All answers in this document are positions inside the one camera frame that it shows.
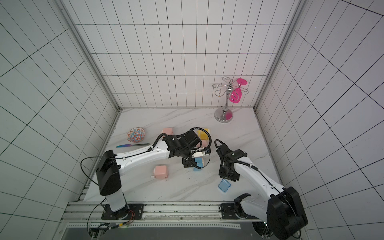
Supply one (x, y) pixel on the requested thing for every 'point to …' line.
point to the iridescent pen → (129, 145)
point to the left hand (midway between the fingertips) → (189, 156)
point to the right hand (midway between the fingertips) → (224, 174)
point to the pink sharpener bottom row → (161, 172)
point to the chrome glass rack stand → (225, 115)
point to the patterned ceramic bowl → (135, 135)
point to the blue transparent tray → (224, 185)
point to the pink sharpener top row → (169, 131)
